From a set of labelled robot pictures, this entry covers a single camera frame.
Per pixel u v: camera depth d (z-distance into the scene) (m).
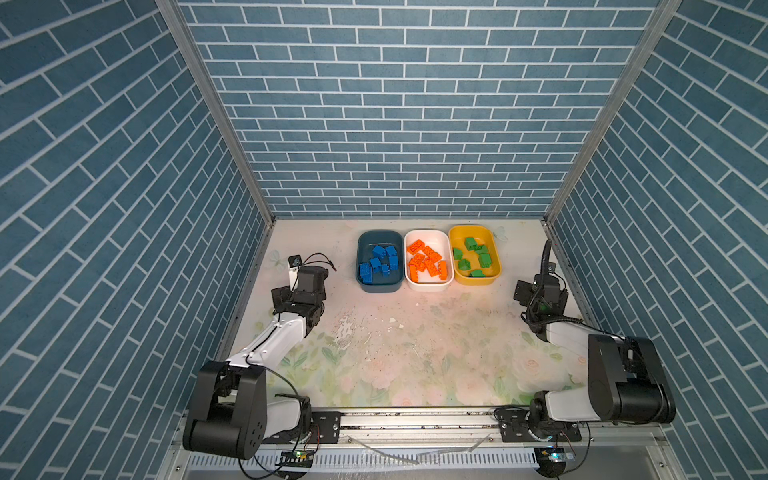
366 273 0.99
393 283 0.99
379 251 1.08
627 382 0.44
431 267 1.05
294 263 0.77
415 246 1.11
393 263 1.02
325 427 0.74
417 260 1.05
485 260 1.06
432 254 1.08
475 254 1.11
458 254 1.10
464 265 1.04
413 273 1.02
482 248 1.08
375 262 1.04
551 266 0.80
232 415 0.41
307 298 0.68
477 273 1.03
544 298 0.71
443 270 1.03
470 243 1.11
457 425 0.76
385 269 1.02
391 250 1.08
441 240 1.10
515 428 0.74
